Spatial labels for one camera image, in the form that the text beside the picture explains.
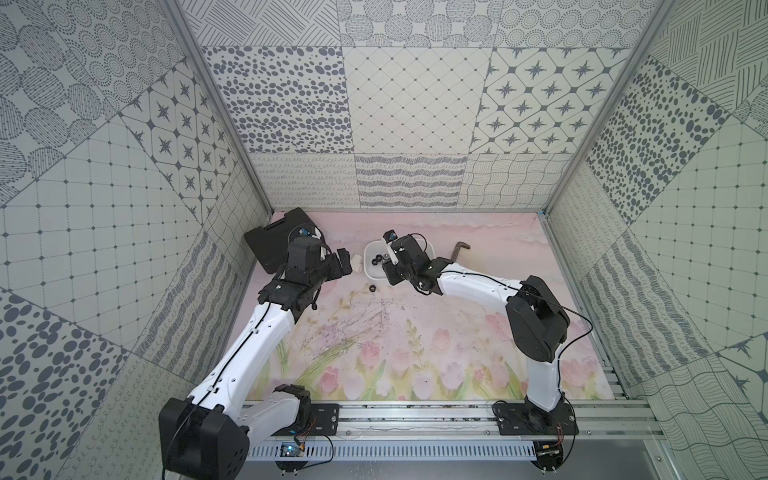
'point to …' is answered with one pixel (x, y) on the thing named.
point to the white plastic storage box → (375, 255)
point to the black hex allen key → (456, 249)
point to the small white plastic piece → (357, 261)
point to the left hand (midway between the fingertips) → (332, 251)
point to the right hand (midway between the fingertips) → (391, 267)
